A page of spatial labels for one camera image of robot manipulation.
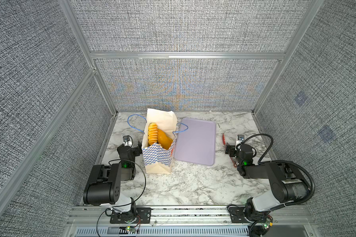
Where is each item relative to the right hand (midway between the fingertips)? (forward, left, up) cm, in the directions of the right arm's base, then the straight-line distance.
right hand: (236, 142), depth 94 cm
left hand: (-1, +67, +3) cm, 67 cm away
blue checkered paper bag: (-15, +48, +7) cm, 51 cm away
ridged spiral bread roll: (+2, +53, +8) cm, 53 cm away
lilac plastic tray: (+8, +25, -10) cm, 28 cm away
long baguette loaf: (0, +46, +3) cm, 47 cm away
